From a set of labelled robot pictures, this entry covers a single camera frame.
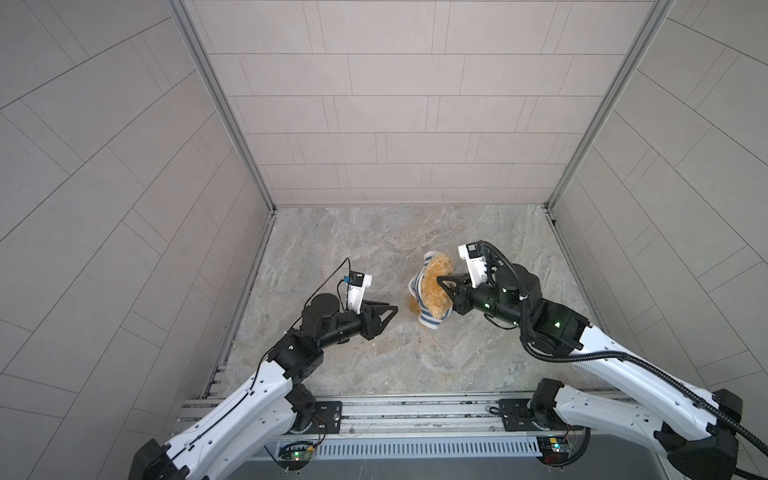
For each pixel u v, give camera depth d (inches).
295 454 25.4
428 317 27.4
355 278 24.9
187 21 28.5
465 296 22.3
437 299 24.9
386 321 26.1
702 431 14.9
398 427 27.8
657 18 28.1
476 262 22.7
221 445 17.0
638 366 16.9
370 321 24.4
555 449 26.6
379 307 25.4
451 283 25.1
